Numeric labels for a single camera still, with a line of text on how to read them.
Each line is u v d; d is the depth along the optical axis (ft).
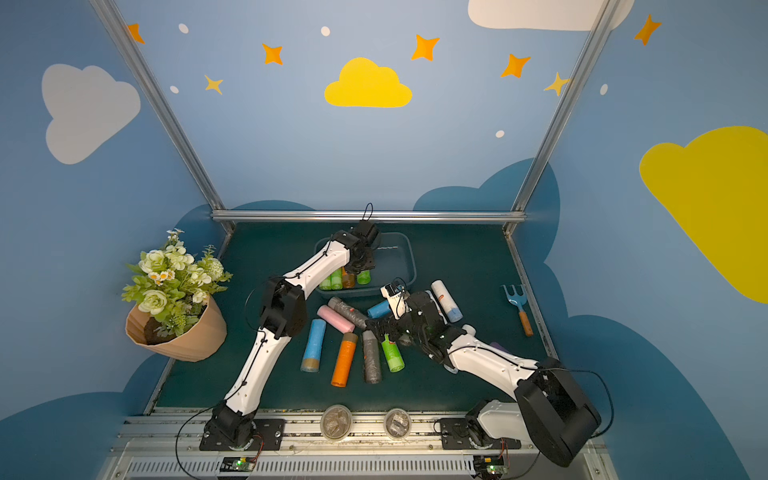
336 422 2.35
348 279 3.32
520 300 3.24
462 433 2.51
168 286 2.32
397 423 2.36
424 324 2.13
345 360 2.80
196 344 2.44
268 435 2.46
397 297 2.40
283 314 2.10
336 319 3.03
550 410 1.38
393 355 2.81
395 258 3.68
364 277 3.32
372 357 2.81
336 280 3.32
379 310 3.09
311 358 2.79
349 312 3.05
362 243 2.76
